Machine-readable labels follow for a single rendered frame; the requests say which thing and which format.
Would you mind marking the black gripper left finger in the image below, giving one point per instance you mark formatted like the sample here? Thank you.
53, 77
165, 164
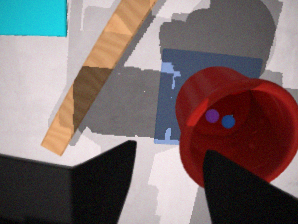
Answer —
93, 192

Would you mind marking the tan wooden flat bar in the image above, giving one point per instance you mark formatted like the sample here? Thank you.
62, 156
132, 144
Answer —
128, 16

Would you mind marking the blue marble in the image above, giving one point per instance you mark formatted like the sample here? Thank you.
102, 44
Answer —
228, 121

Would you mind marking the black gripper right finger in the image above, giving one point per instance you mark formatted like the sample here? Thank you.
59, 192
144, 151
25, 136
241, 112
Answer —
237, 196

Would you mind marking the purple marble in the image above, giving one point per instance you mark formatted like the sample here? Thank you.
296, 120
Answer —
212, 116

